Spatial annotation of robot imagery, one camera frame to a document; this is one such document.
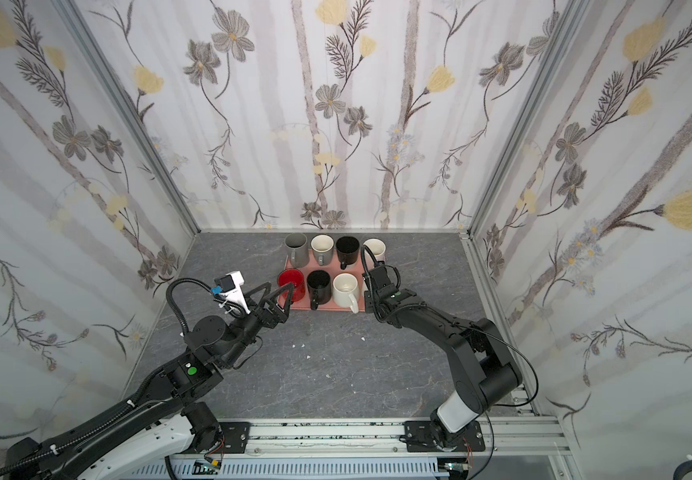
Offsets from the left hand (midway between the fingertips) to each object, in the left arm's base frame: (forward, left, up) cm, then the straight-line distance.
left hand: (277, 279), depth 67 cm
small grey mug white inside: (+28, -9, -22) cm, 37 cm away
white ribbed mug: (+13, -16, -27) cm, 34 cm away
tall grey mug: (+27, 0, -22) cm, 35 cm away
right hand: (+11, -24, -21) cm, 34 cm away
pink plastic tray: (+25, -13, -30) cm, 41 cm away
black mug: (+15, -8, -27) cm, 32 cm away
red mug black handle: (+17, -1, -24) cm, 29 cm away
